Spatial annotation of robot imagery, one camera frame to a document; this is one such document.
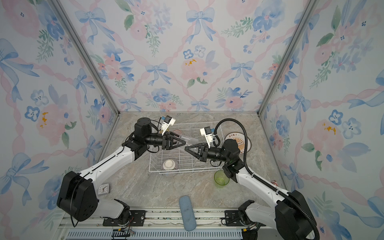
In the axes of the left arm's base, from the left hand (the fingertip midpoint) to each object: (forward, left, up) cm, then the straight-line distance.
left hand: (184, 142), depth 69 cm
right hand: (-4, -1, 0) cm, 4 cm away
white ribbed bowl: (-1, +10, -21) cm, 23 cm away
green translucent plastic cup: (-7, -20, -28) cm, 35 cm away
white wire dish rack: (+6, +5, -27) cm, 28 cm away
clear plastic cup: (-1, -4, +2) cm, 5 cm away
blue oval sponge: (-24, -1, -27) cm, 36 cm away
